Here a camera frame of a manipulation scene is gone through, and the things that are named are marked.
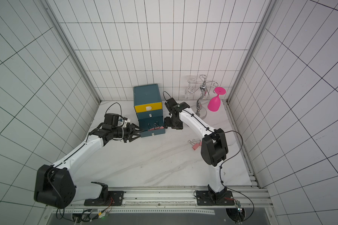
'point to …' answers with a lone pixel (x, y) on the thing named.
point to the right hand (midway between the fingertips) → (165, 127)
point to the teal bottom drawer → (152, 126)
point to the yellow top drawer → (148, 107)
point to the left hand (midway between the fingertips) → (141, 133)
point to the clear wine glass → (188, 93)
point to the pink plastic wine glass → (214, 104)
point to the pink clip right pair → (196, 145)
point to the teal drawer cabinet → (147, 94)
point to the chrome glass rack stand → (202, 86)
